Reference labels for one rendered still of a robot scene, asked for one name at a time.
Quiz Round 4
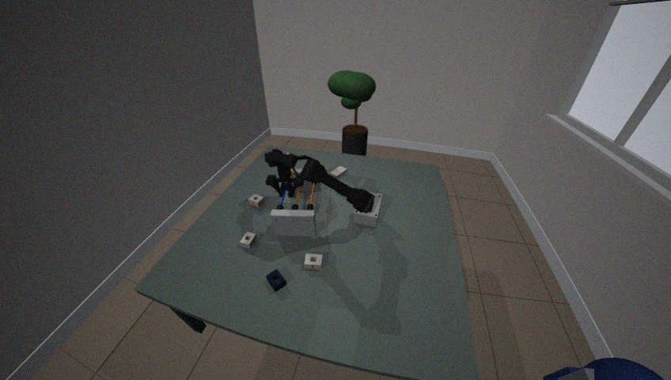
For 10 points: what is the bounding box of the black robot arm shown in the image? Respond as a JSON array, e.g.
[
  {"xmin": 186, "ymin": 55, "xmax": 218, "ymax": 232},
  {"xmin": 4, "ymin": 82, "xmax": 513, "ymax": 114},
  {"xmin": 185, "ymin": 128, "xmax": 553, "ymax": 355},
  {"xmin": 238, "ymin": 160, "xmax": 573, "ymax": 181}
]
[{"xmin": 264, "ymin": 149, "xmax": 375, "ymax": 213}]

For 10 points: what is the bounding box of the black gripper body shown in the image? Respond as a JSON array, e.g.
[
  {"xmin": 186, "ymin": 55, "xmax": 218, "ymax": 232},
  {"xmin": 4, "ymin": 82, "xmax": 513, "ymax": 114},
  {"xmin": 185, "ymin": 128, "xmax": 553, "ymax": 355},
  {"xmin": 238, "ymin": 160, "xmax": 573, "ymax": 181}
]
[{"xmin": 266, "ymin": 169, "xmax": 304, "ymax": 186}]

